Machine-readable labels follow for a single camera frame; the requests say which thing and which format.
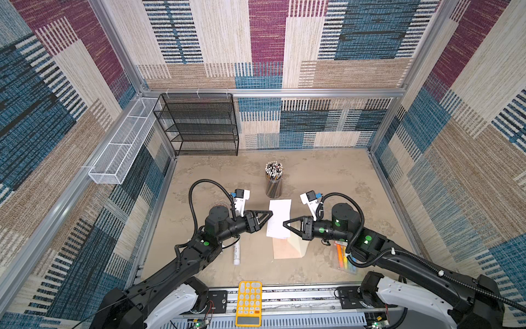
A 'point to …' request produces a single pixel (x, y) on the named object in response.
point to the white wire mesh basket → (109, 168)
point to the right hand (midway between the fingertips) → (284, 229)
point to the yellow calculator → (249, 304)
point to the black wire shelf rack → (199, 124)
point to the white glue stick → (236, 253)
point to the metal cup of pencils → (274, 172)
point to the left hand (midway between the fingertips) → (270, 212)
